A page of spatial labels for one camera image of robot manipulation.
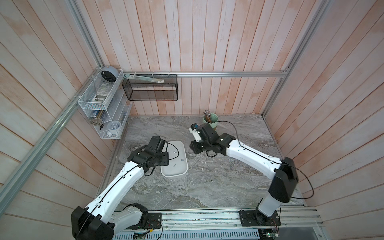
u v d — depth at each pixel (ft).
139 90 3.51
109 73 2.63
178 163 3.01
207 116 3.22
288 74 3.06
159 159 2.18
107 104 2.44
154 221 2.39
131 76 3.03
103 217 1.26
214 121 3.31
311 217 2.51
